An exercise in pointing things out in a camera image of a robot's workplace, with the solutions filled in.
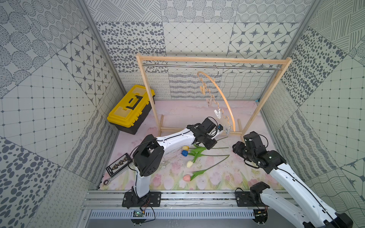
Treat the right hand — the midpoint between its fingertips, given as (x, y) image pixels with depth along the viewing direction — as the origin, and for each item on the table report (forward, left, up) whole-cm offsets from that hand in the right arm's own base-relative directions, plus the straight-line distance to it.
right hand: (236, 149), depth 79 cm
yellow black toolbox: (+19, +65, +7) cm, 68 cm away
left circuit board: (-29, +53, -14) cm, 62 cm away
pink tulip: (-13, +27, -11) cm, 32 cm away
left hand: (+7, +11, -1) cm, 13 cm away
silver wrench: (-15, +74, -12) cm, 76 cm away
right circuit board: (-29, -11, -16) cm, 35 cm away
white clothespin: (+10, +12, +19) cm, 24 cm away
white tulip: (-7, +27, -6) cm, 28 cm away
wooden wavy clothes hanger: (+57, +11, -4) cm, 58 cm away
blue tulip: (+2, +29, -10) cm, 31 cm away
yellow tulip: (+3, +22, -6) cm, 23 cm away
